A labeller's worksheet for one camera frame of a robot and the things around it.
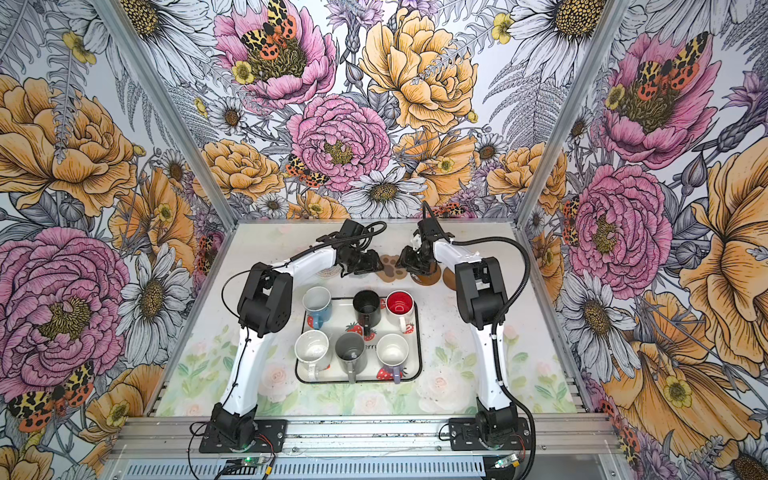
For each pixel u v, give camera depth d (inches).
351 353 34.0
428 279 41.3
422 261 36.9
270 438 28.9
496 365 24.7
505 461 28.2
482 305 24.3
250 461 28.1
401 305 37.9
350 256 34.6
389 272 41.3
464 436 29.0
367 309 36.8
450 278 41.8
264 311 23.9
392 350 34.2
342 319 37.2
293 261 26.4
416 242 40.2
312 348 34.2
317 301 37.0
